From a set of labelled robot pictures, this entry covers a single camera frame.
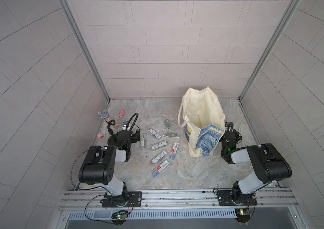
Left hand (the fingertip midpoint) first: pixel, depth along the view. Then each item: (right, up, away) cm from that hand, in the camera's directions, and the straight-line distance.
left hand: (132, 128), depth 95 cm
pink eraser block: (-20, -5, -4) cm, 21 cm away
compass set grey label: (+18, -10, -6) cm, 22 cm away
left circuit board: (+2, -37, -31) cm, 48 cm away
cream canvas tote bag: (+49, +5, +3) cm, 49 cm away
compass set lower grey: (+16, -17, -13) cm, 27 cm away
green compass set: (+24, +3, +5) cm, 24 cm away
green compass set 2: (+26, -5, -1) cm, 27 cm away
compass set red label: (+28, -13, -8) cm, 32 cm away
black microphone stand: (+2, -2, -28) cm, 28 cm away
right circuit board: (+60, -39, -27) cm, 77 cm away
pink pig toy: (-10, +10, +10) cm, 17 cm away
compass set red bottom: (+20, -21, -15) cm, 32 cm away
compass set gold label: (+17, -5, -1) cm, 17 cm away
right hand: (+62, 0, -1) cm, 62 cm away
